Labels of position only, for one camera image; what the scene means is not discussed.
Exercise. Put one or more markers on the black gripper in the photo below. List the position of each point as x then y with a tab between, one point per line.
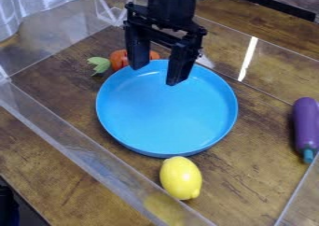
164	21

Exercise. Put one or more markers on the blue round tray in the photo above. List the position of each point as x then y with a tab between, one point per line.
160	120

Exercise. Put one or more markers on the purple toy eggplant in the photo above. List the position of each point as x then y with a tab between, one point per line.
306	127

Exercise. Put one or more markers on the orange toy carrot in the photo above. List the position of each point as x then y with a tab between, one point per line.
115	62

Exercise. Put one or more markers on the yellow toy lemon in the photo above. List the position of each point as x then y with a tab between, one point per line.
180	178

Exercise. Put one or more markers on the clear acrylic enclosure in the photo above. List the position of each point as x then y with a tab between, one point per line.
81	179

